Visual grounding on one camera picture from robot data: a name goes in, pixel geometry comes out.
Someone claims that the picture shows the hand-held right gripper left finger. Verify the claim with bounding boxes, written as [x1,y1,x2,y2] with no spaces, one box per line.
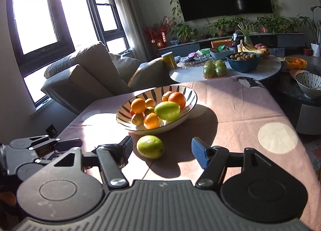
[53,136,133,189]

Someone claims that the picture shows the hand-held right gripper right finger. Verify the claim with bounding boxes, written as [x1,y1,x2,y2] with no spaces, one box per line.
[191,137,271,189]

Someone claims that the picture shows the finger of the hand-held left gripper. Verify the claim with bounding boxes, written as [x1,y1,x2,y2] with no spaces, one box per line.
[9,134,83,165]

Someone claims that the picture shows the green mango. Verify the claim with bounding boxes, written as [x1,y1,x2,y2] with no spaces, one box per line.
[136,135,165,159]
[154,101,181,122]

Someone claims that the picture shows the small orange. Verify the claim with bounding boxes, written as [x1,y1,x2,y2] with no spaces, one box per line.
[143,112,160,130]
[131,98,146,114]

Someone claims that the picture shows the large striped ceramic bowl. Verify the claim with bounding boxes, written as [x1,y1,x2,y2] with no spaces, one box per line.
[116,86,198,135]

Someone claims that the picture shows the large dark orange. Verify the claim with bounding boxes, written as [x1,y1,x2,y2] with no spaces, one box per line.
[168,92,187,109]

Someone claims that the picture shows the pink printed tablecloth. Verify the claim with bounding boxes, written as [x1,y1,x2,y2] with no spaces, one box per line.
[58,77,321,231]

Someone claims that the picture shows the round white coffee table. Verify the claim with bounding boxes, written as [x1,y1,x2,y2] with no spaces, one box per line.
[169,55,282,84]

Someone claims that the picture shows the grey armchair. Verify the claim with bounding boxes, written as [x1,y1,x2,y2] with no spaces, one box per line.
[41,41,141,115]

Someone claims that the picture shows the grey cushion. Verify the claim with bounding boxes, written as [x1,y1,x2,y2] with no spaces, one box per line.
[109,53,141,84]

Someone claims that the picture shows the bag of green fruit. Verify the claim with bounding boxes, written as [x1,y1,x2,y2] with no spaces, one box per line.
[202,59,228,79]

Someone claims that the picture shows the glass plate of snacks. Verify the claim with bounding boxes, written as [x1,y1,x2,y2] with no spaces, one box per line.
[179,52,210,66]

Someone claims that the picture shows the yellow can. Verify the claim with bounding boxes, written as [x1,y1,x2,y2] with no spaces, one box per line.
[162,51,178,70]

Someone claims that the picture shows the blue bowl of brown fruit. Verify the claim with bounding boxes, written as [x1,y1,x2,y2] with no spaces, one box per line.
[225,52,261,73]

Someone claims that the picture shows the teal tray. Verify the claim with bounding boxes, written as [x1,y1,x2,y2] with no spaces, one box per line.
[210,46,235,60]

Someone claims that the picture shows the dark side table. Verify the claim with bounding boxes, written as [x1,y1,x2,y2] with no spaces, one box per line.
[273,63,321,135]

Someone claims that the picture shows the orange storage box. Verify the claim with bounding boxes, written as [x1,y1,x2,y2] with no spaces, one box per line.
[210,38,233,49]

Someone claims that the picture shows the bunch of bananas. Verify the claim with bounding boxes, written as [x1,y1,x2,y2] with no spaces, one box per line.
[237,39,269,57]

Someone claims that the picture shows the leafy potted plant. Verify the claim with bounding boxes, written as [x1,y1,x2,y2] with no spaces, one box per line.
[254,15,277,34]
[229,17,245,31]
[172,21,198,44]
[274,16,291,34]
[212,18,232,37]

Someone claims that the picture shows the red berry decoration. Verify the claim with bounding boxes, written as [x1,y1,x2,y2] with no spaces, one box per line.
[142,16,174,46]

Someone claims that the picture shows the large dark-framed window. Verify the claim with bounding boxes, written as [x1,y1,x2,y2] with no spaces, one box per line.
[6,0,76,72]

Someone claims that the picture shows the small striped bowl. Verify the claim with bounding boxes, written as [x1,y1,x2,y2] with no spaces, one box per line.
[295,72,321,100]

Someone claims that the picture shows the spider plant in vase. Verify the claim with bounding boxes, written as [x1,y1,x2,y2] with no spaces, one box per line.
[236,21,259,46]

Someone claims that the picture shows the orange basket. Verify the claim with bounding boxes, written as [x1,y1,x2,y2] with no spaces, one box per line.
[285,57,308,70]

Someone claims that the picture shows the sheer curtain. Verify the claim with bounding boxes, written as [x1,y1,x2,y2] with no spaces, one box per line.
[107,0,141,54]

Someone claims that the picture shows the narrow dark-framed window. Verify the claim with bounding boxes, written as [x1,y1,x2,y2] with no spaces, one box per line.
[80,0,129,54]

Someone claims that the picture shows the television cabinet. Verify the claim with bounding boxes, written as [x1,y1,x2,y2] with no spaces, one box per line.
[157,33,305,57]

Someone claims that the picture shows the tall plant in white pot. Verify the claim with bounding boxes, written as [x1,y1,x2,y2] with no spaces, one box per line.
[299,6,321,57]

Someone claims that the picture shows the black wall socket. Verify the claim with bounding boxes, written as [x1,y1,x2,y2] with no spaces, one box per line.
[45,124,57,139]

